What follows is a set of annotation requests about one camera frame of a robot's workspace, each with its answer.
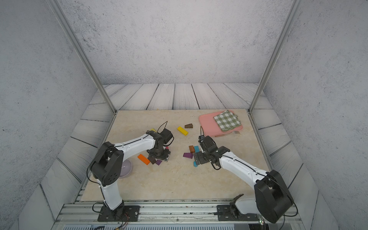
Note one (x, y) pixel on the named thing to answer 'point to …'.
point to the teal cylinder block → (195, 164)
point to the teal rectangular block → (197, 149)
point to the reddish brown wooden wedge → (191, 149)
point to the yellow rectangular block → (182, 130)
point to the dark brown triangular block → (189, 126)
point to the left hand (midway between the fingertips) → (164, 159)
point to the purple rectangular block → (158, 162)
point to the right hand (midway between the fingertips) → (204, 155)
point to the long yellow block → (153, 129)
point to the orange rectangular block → (145, 160)
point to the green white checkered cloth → (227, 120)
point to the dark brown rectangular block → (152, 159)
